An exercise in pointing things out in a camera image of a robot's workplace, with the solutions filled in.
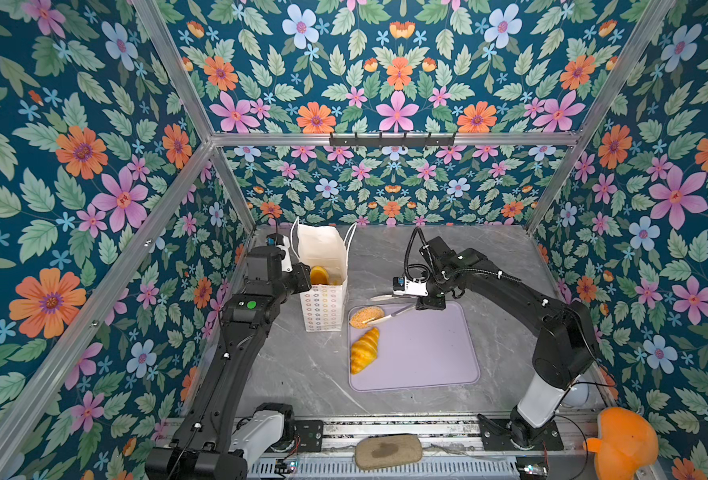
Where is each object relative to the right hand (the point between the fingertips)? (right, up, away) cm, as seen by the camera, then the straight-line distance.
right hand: (419, 293), depth 87 cm
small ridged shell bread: (-32, +5, +10) cm, 33 cm away
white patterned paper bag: (-28, +14, +4) cm, 32 cm away
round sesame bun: (-17, -7, +4) cm, 19 cm away
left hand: (-29, +10, -13) cm, 34 cm away
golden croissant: (-16, -16, -3) cm, 23 cm away
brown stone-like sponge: (-11, -35, -18) cm, 40 cm away
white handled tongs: (-12, -8, +1) cm, 14 cm away
